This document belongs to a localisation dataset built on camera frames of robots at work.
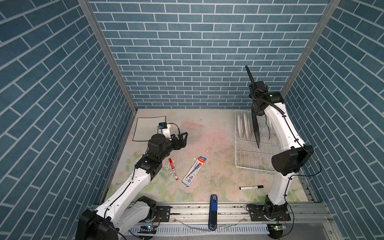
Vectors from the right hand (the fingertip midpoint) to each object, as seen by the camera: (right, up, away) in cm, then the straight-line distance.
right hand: (266, 106), depth 81 cm
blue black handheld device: (-30, -56, -9) cm, 64 cm away
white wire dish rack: (-5, -30, +13) cm, 33 cm away
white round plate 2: (-5, -10, +13) cm, 17 cm away
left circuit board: (-62, -62, -8) cm, 87 cm away
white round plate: (-10, -10, +15) cm, 21 cm away
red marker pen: (-52, -38, +8) cm, 65 cm away
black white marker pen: (-3, -45, +2) cm, 45 cm away
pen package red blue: (-40, -39, +6) cm, 56 cm away
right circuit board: (+1, -60, -9) cm, 61 cm away
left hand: (-45, -15, -3) cm, 48 cm away
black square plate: (-3, -11, +6) cm, 13 cm away
